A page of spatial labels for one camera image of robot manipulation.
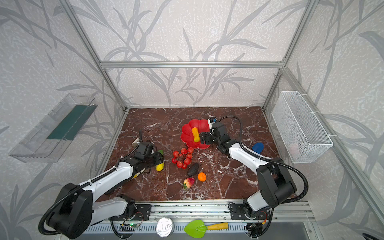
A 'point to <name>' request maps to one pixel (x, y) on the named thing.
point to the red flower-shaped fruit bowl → (187, 137)
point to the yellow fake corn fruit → (196, 135)
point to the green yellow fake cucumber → (160, 167)
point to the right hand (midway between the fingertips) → (206, 129)
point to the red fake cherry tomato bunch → (184, 159)
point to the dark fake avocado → (193, 169)
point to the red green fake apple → (189, 182)
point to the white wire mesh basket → (302, 136)
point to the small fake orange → (202, 176)
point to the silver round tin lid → (165, 227)
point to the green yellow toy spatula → (196, 228)
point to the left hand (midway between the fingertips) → (164, 153)
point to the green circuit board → (131, 225)
